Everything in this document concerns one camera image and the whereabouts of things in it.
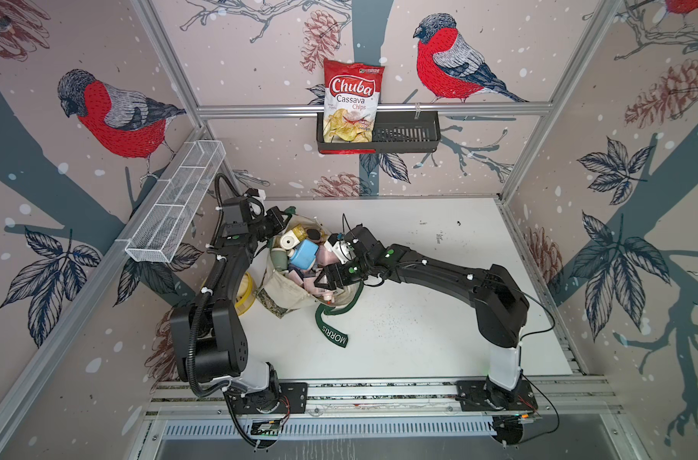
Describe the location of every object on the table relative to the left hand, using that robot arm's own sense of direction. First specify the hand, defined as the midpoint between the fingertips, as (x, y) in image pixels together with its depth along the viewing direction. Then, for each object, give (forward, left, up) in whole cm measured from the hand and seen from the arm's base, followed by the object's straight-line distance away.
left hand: (296, 207), depth 85 cm
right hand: (-20, -9, -10) cm, 24 cm away
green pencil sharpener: (-14, +4, -6) cm, 16 cm away
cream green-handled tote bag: (-23, +2, -9) cm, 25 cm away
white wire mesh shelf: (-14, +31, +6) cm, 34 cm away
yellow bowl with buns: (-20, +16, -20) cm, 33 cm away
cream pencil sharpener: (-11, +1, -3) cm, 11 cm away
